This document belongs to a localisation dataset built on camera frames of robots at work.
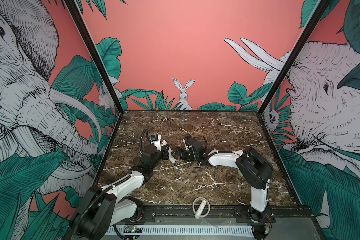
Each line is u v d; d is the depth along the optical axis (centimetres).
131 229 70
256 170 50
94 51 85
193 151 71
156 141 75
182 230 70
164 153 76
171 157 87
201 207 74
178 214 75
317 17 72
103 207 42
